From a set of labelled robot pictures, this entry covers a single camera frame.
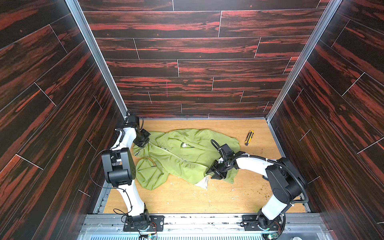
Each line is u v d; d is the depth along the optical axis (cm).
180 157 95
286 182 47
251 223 73
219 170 80
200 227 73
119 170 53
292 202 45
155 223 73
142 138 82
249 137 107
